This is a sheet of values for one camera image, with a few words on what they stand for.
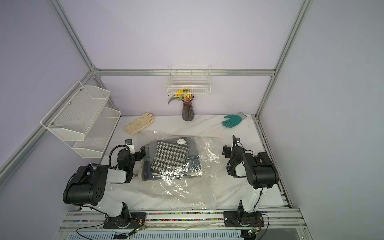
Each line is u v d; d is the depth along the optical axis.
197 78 1.05
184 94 0.99
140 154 0.86
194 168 0.80
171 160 0.81
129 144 0.81
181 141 0.88
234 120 1.22
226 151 0.90
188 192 0.75
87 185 0.47
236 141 0.82
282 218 0.76
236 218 0.73
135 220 0.73
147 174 0.80
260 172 0.49
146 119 1.18
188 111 1.11
